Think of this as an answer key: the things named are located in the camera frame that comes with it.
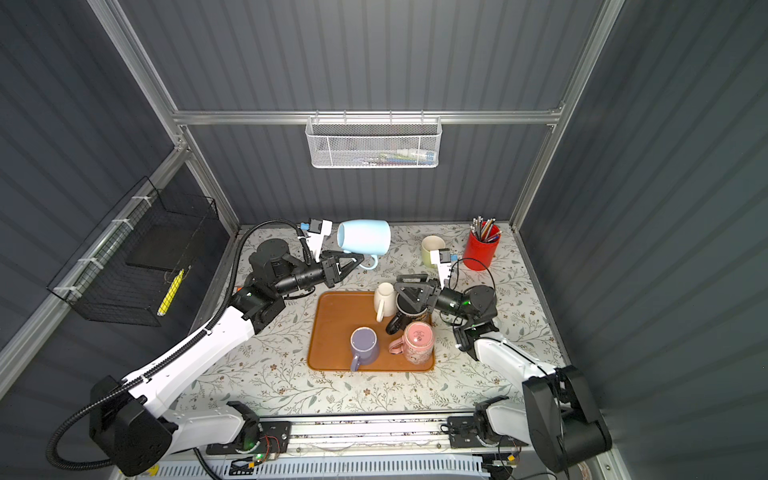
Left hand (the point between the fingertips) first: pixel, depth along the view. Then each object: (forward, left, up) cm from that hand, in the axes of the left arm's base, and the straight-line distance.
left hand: (362, 257), depth 67 cm
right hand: (-6, -8, -7) cm, 12 cm away
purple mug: (-10, +1, -27) cm, 28 cm away
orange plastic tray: (+3, +12, -34) cm, 37 cm away
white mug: (+4, -5, -26) cm, 26 cm away
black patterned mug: (-2, -11, -24) cm, 27 cm away
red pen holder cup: (+20, -38, -20) cm, 47 cm away
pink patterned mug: (-11, -13, -23) cm, 29 cm away
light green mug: (+27, -23, -26) cm, 44 cm away
